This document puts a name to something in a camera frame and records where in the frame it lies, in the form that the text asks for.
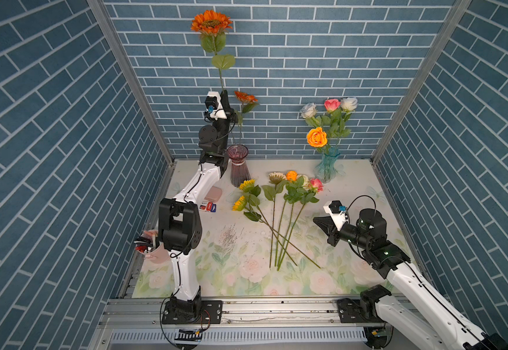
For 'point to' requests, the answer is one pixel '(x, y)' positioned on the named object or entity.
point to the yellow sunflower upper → (249, 187)
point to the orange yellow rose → (316, 137)
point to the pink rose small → (315, 185)
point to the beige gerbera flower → (279, 183)
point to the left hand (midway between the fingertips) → (232, 91)
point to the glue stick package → (208, 206)
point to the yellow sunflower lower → (241, 204)
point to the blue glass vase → (325, 170)
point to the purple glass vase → (238, 153)
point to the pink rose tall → (334, 121)
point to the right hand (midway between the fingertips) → (318, 220)
